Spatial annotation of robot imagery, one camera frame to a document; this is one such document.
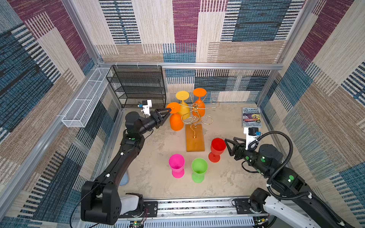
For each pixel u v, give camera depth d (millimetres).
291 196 451
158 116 648
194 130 937
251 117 1081
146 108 700
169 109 705
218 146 797
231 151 596
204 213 729
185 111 821
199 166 790
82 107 928
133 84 1089
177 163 769
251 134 550
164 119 650
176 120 792
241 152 569
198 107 871
